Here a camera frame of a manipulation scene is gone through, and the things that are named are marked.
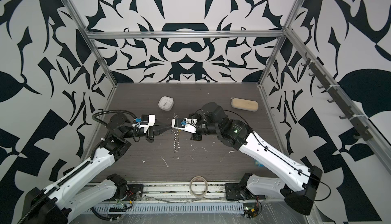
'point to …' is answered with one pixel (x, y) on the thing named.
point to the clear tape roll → (190, 188)
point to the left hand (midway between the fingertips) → (173, 121)
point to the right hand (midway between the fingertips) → (180, 122)
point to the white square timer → (166, 103)
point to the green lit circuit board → (250, 210)
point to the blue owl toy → (258, 163)
